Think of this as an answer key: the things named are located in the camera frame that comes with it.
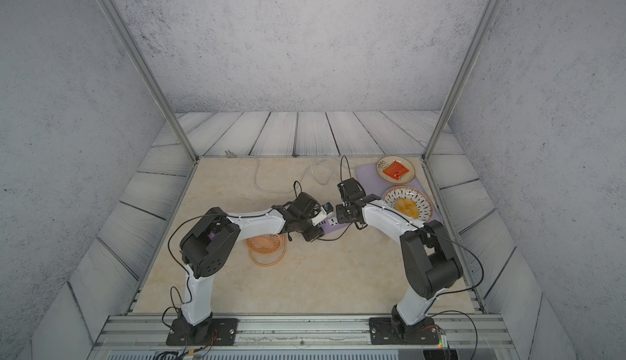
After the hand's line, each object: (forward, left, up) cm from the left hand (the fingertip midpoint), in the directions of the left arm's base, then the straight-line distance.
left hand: (323, 229), depth 95 cm
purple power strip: (+1, -3, +2) cm, 4 cm away
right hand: (+3, -8, +6) cm, 11 cm away
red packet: (+30, -35, +1) cm, 46 cm away
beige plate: (+25, -38, 0) cm, 45 cm away
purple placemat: (+21, -22, +1) cm, 31 cm away
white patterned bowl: (+12, -41, +2) cm, 43 cm away
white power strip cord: (+43, +45, 0) cm, 62 cm away
